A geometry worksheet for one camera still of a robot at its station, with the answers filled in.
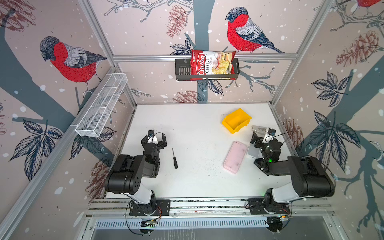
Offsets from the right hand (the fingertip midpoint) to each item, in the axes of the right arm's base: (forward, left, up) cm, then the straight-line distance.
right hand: (260, 134), depth 90 cm
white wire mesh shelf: (-13, +88, +24) cm, 92 cm away
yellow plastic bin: (+17, +11, -8) cm, 22 cm away
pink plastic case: (-11, +16, -9) cm, 21 cm away
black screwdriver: (-18, +51, -8) cm, 55 cm away
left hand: (-4, +66, +4) cm, 66 cm away
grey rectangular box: (-9, +5, -5) cm, 12 cm away
